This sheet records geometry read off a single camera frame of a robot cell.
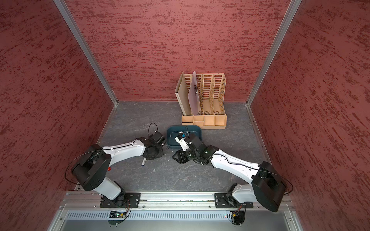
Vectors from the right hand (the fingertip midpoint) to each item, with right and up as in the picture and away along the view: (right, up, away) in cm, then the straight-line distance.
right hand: (176, 159), depth 78 cm
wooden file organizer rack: (+25, +44, +36) cm, 62 cm away
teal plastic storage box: (-4, +13, +21) cm, 25 cm away
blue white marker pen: (-21, -5, +9) cm, 23 cm away
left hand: (-12, -2, +12) cm, 17 cm away
